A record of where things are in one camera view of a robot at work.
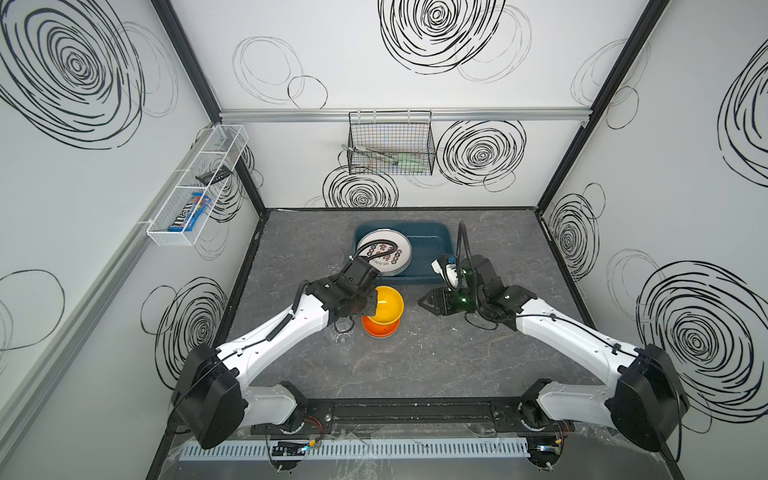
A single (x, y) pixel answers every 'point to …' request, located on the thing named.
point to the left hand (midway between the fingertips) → (372, 300)
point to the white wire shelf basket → (223, 146)
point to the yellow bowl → (390, 306)
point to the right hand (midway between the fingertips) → (420, 303)
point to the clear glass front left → (341, 337)
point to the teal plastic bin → (429, 241)
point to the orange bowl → (380, 330)
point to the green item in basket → (411, 162)
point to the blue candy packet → (191, 212)
